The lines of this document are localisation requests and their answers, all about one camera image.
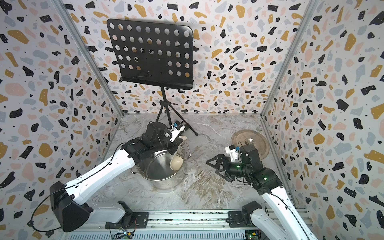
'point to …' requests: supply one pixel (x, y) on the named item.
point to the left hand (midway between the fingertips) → (182, 139)
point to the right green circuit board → (254, 234)
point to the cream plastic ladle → (176, 162)
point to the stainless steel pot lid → (252, 137)
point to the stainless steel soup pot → (156, 171)
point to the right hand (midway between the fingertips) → (211, 168)
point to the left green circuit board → (126, 237)
